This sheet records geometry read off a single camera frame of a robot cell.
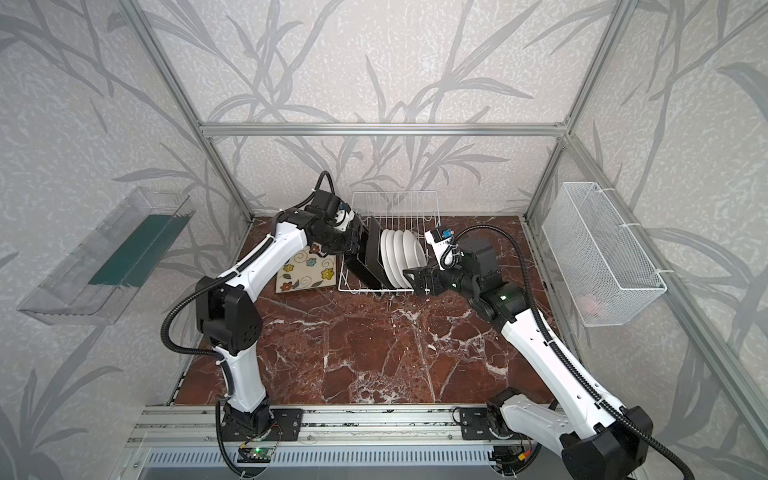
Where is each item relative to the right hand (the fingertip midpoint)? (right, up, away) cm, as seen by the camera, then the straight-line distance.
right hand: (420, 256), depth 73 cm
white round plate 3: (-2, -1, +16) cm, 17 cm away
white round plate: (-10, -1, +14) cm, 17 cm away
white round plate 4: (+1, -1, +27) cm, 27 cm away
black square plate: (-13, -3, +12) cm, 18 cm away
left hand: (-16, +4, +15) cm, 23 cm away
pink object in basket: (+41, -12, 0) cm, 43 cm away
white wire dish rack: (+2, +16, +50) cm, 53 cm away
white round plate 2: (-8, -2, +14) cm, 17 cm away
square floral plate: (-37, -6, +32) cm, 49 cm away
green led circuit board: (-40, -48, -1) cm, 63 cm away
